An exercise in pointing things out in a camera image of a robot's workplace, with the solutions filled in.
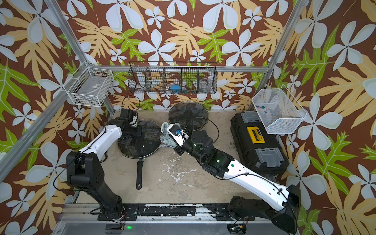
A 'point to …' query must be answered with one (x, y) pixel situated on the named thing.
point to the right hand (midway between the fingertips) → (170, 132)
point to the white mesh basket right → (279, 112)
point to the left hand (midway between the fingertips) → (140, 130)
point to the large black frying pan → (140, 162)
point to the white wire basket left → (91, 86)
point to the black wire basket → (173, 77)
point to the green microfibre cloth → (166, 140)
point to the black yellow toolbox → (258, 150)
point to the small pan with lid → (190, 116)
